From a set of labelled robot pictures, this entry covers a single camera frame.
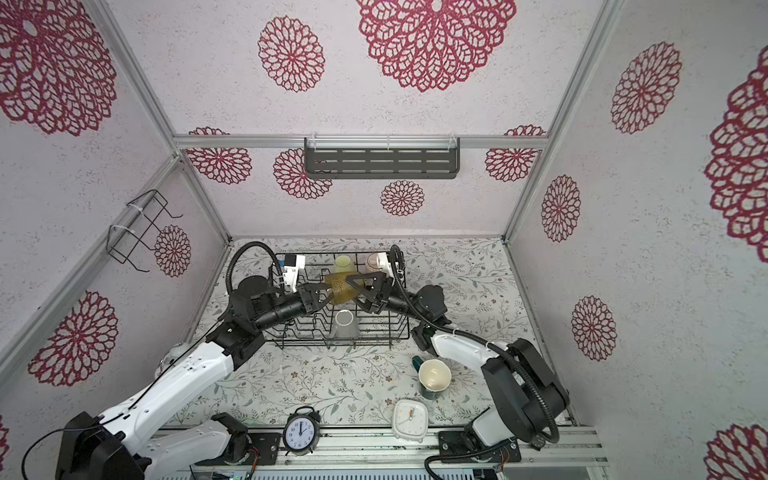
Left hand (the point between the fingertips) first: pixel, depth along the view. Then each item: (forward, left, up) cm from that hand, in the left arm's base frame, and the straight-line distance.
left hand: (341, 291), depth 70 cm
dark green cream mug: (-13, -23, -22) cm, 35 cm away
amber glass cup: (-3, -1, +5) cm, 6 cm away
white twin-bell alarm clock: (-9, +45, -16) cm, 48 cm away
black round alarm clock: (-25, +11, -25) cm, 37 cm away
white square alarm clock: (-22, -17, -25) cm, 38 cm away
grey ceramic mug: (-1, +1, -18) cm, 18 cm away
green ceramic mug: (+22, +3, -17) cm, 28 cm away
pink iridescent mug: (+21, -6, -15) cm, 27 cm away
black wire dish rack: (+4, +12, -27) cm, 30 cm away
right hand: (-3, -2, +4) cm, 5 cm away
